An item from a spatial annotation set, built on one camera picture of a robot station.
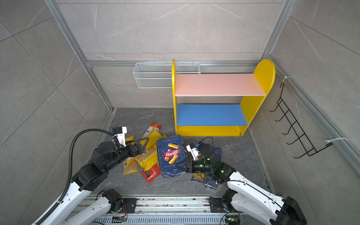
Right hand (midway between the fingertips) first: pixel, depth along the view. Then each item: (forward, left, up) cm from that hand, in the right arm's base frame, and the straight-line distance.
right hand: (178, 165), depth 71 cm
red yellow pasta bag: (+1, +16, -15) cm, 22 cm away
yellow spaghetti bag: (+27, +18, -14) cm, 35 cm away
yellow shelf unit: (+60, -36, -16) cm, 72 cm away
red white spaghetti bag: (+36, +20, -14) cm, 43 cm away
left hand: (+9, +16, +13) cm, 23 cm away
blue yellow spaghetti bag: (-1, -12, -15) cm, 19 cm away
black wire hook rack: (+13, -59, +14) cm, 62 cm away
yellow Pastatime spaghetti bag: (+9, +19, -12) cm, 24 cm away
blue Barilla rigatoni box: (+6, +4, +3) cm, 7 cm away
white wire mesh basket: (+63, +14, +13) cm, 66 cm away
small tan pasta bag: (+6, +31, -14) cm, 34 cm away
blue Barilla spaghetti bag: (-4, -17, -15) cm, 23 cm away
